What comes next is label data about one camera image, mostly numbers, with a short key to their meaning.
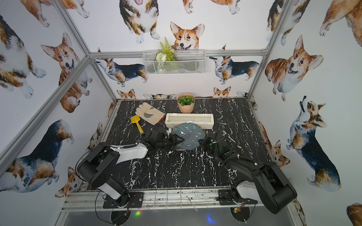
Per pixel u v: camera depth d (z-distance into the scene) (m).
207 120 0.99
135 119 1.07
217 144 0.67
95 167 0.46
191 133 0.92
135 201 0.73
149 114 1.10
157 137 0.71
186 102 1.01
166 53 0.82
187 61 0.92
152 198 0.75
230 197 0.74
